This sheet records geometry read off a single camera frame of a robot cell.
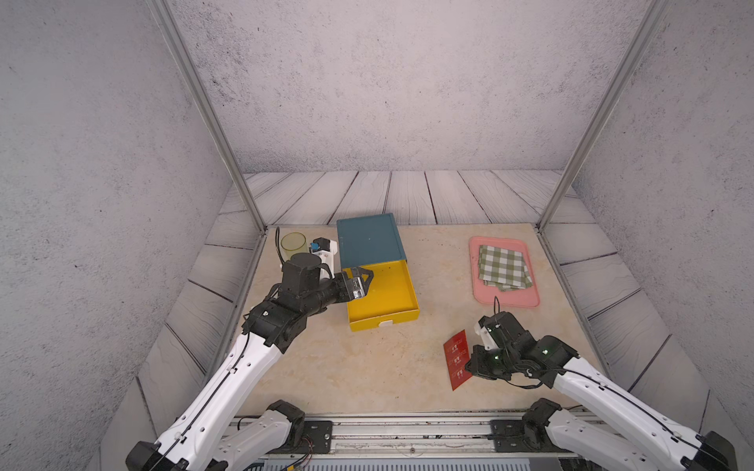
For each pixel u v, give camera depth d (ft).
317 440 2.39
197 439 1.26
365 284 2.16
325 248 2.06
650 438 1.38
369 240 2.89
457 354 2.69
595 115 2.94
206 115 2.85
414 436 2.45
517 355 1.89
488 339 2.08
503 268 3.50
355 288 2.05
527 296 3.30
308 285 1.76
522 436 2.20
